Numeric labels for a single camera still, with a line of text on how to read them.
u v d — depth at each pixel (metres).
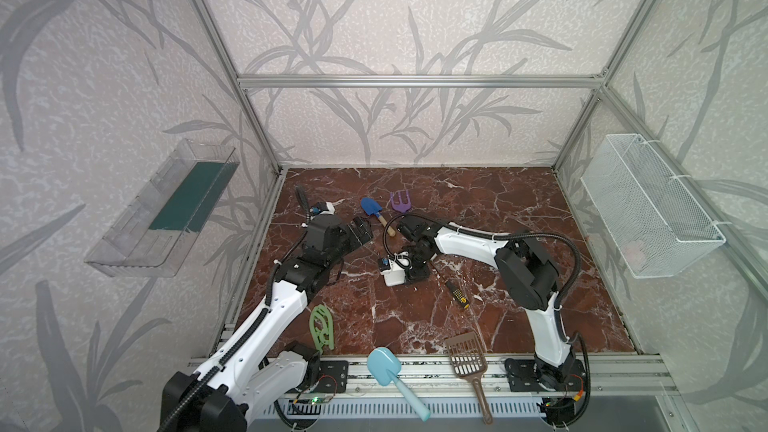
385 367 0.76
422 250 0.70
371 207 1.08
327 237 0.59
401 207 1.08
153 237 0.63
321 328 0.81
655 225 0.62
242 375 0.41
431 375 0.75
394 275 0.87
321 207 0.70
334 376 0.73
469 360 0.77
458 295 0.85
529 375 0.74
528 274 0.52
